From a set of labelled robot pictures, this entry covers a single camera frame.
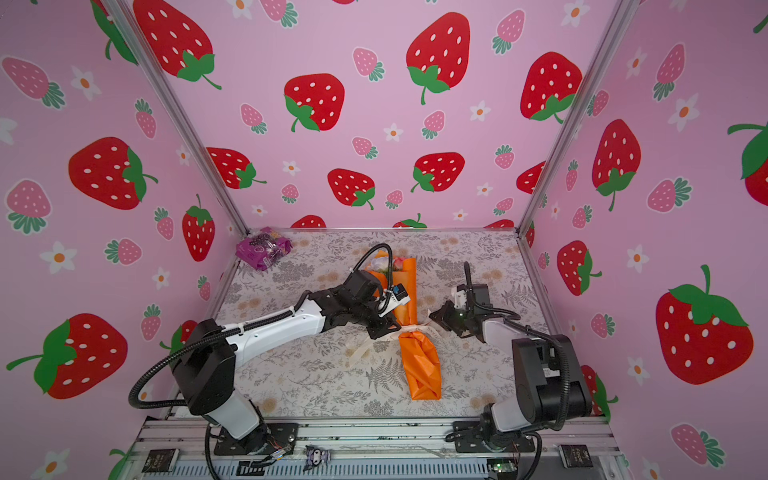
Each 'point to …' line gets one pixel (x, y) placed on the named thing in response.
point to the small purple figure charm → (315, 457)
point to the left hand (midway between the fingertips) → (399, 321)
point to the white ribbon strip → (396, 332)
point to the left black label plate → (160, 460)
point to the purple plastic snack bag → (261, 250)
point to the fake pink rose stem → (398, 263)
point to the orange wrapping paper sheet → (419, 353)
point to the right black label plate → (575, 456)
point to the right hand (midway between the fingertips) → (429, 314)
